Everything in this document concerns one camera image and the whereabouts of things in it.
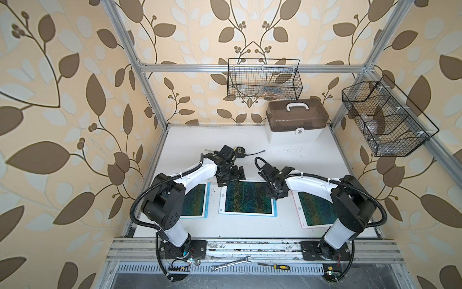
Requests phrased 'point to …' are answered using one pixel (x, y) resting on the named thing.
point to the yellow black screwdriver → (286, 267)
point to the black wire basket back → (272, 83)
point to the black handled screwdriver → (207, 150)
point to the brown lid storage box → (290, 121)
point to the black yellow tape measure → (240, 152)
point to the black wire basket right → (390, 123)
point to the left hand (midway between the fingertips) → (237, 178)
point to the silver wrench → (215, 267)
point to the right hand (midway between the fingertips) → (271, 194)
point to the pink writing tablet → (313, 212)
